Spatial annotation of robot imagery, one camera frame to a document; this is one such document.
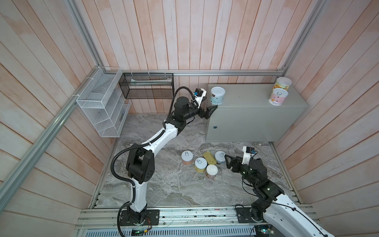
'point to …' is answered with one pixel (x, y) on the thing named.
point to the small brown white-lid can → (211, 171)
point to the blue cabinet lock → (215, 127)
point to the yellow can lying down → (209, 158)
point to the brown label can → (187, 156)
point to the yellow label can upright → (201, 164)
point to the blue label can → (219, 156)
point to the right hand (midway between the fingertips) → (230, 156)
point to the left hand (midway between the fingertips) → (212, 103)
